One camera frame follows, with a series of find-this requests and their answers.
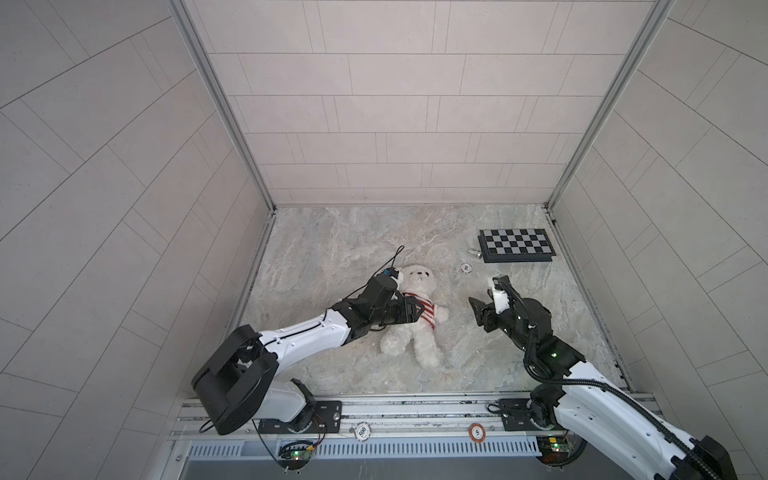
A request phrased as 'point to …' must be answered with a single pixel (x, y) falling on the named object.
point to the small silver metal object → (473, 251)
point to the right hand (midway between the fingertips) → (476, 297)
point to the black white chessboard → (515, 245)
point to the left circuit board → (295, 455)
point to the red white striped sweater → (428, 314)
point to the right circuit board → (555, 450)
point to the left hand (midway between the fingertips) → (425, 309)
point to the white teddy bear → (421, 281)
